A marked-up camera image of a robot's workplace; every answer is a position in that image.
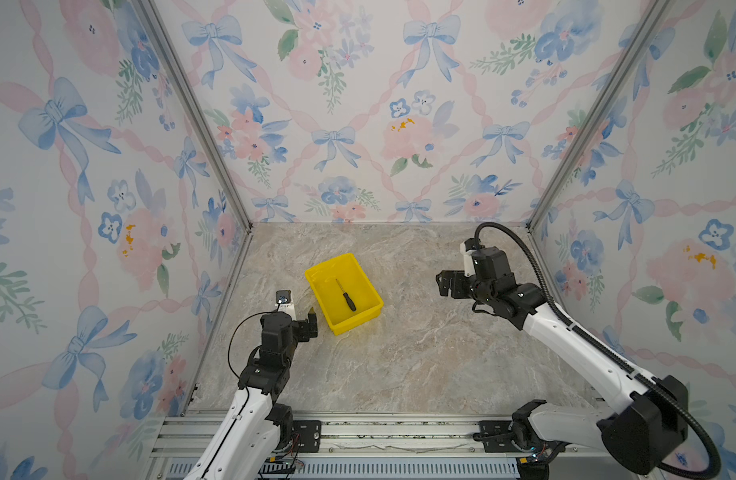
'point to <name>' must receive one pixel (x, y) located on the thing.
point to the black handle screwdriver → (348, 299)
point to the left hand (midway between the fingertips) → (295, 307)
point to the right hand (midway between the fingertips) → (449, 275)
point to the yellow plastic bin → (345, 272)
